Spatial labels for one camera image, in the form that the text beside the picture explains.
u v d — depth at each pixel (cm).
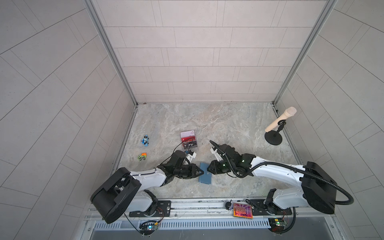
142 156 86
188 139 93
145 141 93
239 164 59
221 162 70
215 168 68
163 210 70
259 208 71
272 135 95
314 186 41
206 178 79
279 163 49
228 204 70
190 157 77
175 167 66
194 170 73
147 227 65
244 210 69
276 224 68
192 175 70
